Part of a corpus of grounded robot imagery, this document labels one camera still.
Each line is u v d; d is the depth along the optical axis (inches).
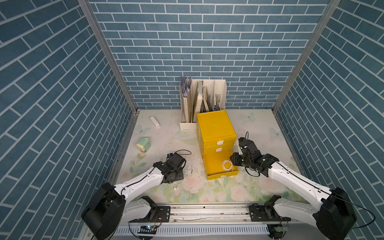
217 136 31.1
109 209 15.9
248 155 24.9
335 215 15.4
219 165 35.9
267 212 25.9
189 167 35.3
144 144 36.4
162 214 29.2
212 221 28.6
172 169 25.2
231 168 34.9
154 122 42.8
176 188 32.0
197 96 36.4
